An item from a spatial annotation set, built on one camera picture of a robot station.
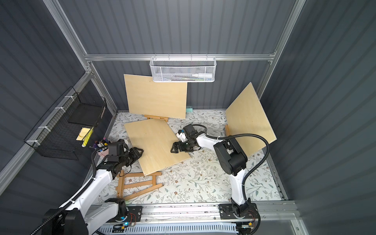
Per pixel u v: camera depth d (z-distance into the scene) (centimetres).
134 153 75
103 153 85
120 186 79
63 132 72
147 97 103
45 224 37
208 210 75
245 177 57
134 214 72
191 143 74
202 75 94
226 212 74
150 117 115
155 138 99
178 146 85
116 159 64
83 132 75
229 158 53
